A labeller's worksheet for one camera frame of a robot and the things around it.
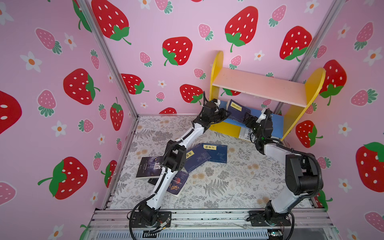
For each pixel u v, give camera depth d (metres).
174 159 0.64
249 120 0.82
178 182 0.84
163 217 0.75
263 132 0.69
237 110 0.96
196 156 0.96
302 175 0.48
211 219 0.75
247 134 0.97
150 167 0.90
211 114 0.80
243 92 0.78
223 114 0.86
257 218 0.73
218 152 0.98
